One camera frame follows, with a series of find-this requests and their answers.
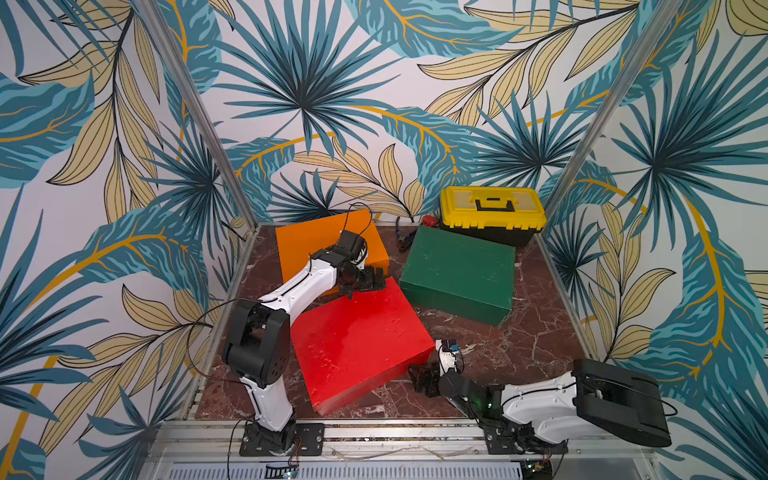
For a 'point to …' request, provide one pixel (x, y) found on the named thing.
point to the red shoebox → (350, 349)
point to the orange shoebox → (299, 241)
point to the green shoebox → (450, 273)
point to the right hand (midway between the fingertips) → (417, 368)
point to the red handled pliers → (406, 239)
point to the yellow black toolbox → (516, 211)
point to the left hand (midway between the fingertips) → (374, 289)
